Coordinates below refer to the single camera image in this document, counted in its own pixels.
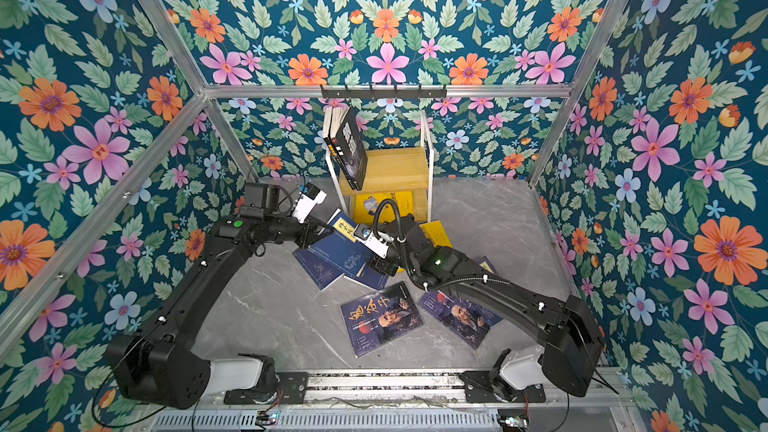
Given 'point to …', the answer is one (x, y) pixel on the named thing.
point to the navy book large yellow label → (368, 276)
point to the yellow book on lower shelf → (366, 206)
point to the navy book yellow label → (322, 271)
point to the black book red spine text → (338, 153)
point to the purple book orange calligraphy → (380, 317)
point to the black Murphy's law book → (347, 147)
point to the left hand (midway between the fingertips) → (333, 221)
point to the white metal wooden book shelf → (403, 175)
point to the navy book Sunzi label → (343, 247)
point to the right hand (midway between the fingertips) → (374, 239)
